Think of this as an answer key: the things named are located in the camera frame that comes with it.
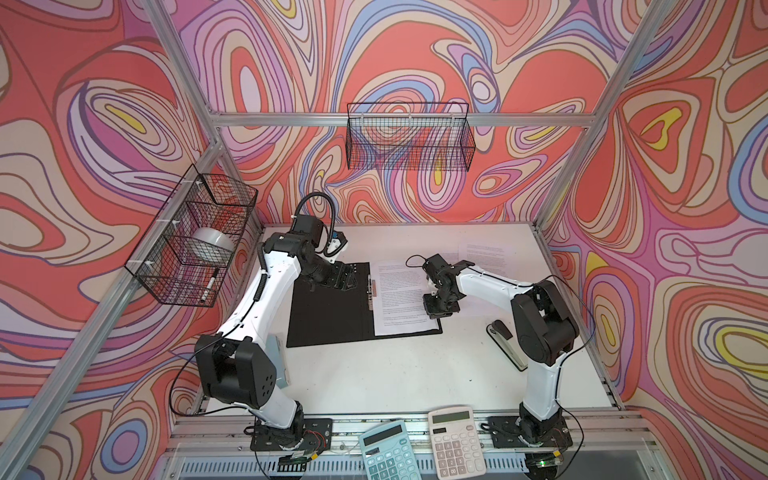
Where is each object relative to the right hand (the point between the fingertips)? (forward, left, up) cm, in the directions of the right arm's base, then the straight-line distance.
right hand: (435, 320), depth 93 cm
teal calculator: (-35, +16, +2) cm, 38 cm away
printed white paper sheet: (+11, +11, +1) cm, 16 cm away
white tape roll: (+9, +58, +32) cm, 67 cm away
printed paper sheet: (+26, -26, -2) cm, 37 cm away
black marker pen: (-1, +59, +26) cm, 64 cm away
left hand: (+4, +26, +20) cm, 33 cm away
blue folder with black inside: (+4, +35, -1) cm, 35 cm away
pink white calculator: (-33, 0, +2) cm, 33 cm away
